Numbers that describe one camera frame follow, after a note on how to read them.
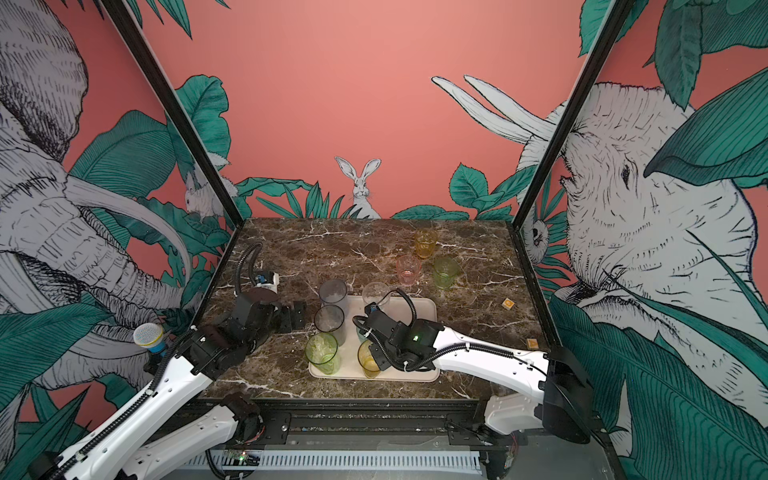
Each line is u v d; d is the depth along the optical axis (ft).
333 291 3.01
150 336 2.16
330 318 2.76
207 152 3.30
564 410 1.27
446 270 3.40
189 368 1.53
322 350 2.68
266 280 2.12
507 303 3.20
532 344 2.89
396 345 1.82
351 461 2.30
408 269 3.45
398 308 2.08
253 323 1.79
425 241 3.72
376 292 2.74
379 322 1.86
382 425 2.49
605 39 2.39
